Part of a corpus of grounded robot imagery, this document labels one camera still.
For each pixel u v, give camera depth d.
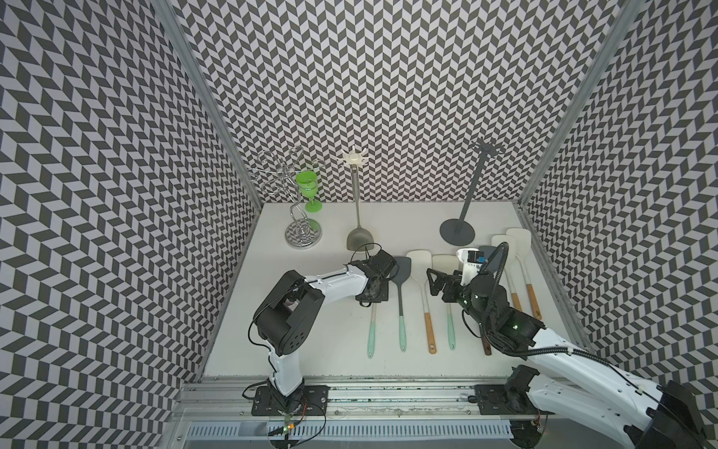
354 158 0.77
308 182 1.02
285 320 0.47
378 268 0.73
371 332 0.83
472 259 0.66
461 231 1.08
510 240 1.02
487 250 1.00
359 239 0.98
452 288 0.66
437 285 0.68
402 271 0.77
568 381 0.49
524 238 1.03
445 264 0.95
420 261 0.96
